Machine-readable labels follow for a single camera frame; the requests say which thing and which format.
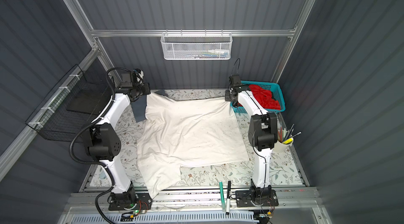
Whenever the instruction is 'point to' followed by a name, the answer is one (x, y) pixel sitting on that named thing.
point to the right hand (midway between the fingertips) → (233, 96)
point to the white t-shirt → (176, 133)
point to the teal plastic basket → (276, 89)
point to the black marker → (228, 202)
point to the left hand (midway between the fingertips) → (147, 87)
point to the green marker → (222, 196)
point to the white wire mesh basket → (196, 47)
